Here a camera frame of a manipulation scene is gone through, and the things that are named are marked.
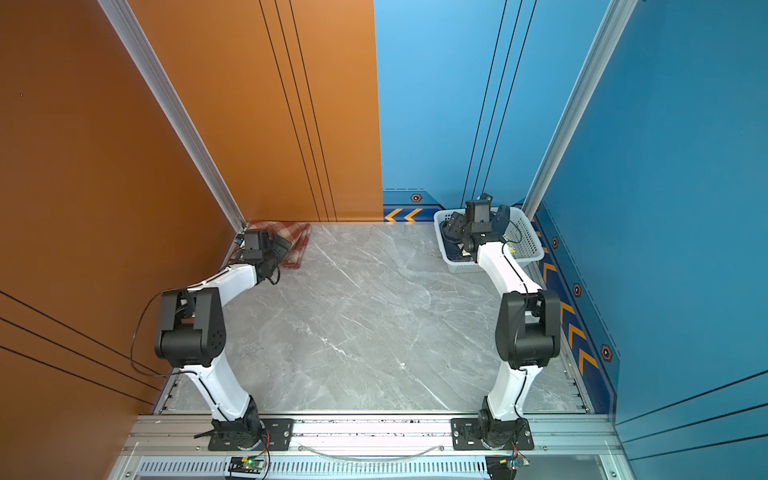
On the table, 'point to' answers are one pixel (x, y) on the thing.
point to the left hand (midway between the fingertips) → (282, 244)
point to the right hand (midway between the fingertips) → (460, 223)
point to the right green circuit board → (504, 467)
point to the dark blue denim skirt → (451, 247)
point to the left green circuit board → (247, 464)
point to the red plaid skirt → (299, 234)
